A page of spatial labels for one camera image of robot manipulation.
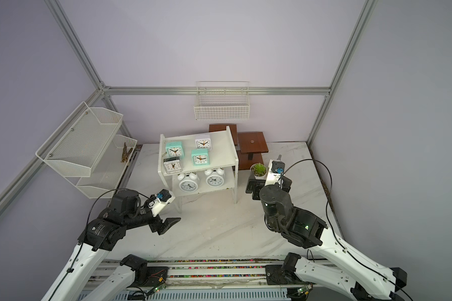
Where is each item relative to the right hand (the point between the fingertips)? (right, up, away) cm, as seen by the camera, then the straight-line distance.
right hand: (264, 177), depth 66 cm
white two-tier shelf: (-15, +8, +7) cm, 19 cm away
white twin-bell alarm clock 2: (-19, -2, +13) cm, 23 cm away
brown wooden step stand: (-2, +14, +34) cm, 37 cm away
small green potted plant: (+3, +1, +30) cm, 30 cm away
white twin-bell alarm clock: (-29, -3, +11) cm, 31 cm away
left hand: (-35, -14, +6) cm, 38 cm away
